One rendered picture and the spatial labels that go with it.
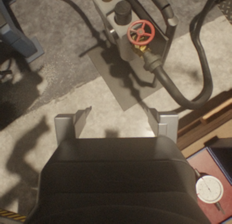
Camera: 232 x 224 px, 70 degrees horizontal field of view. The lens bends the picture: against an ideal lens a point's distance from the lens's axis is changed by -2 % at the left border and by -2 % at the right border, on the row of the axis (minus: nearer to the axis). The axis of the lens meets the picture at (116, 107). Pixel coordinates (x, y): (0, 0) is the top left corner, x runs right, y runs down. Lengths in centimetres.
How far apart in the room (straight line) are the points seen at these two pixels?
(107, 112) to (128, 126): 14
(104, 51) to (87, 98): 29
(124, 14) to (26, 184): 99
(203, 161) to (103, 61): 75
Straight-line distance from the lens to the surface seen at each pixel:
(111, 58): 100
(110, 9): 59
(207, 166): 47
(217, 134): 48
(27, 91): 114
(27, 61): 121
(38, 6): 139
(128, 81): 94
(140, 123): 91
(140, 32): 48
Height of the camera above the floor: 91
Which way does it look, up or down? 78 degrees down
